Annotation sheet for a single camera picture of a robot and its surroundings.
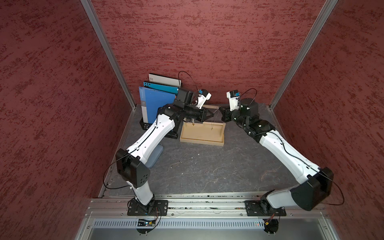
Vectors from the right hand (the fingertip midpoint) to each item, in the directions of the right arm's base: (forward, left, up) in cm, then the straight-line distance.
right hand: (219, 110), depth 76 cm
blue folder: (+17, +41, -8) cm, 45 cm away
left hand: (-5, +5, 0) cm, 7 cm away
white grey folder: (+30, +33, -2) cm, 45 cm away
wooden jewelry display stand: (+6, +5, -30) cm, 31 cm away
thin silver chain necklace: (+6, +1, -17) cm, 18 cm away
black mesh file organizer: (+4, +30, -28) cm, 41 cm away
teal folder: (+21, +33, -2) cm, 39 cm away
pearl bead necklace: (-11, +14, +4) cm, 18 cm away
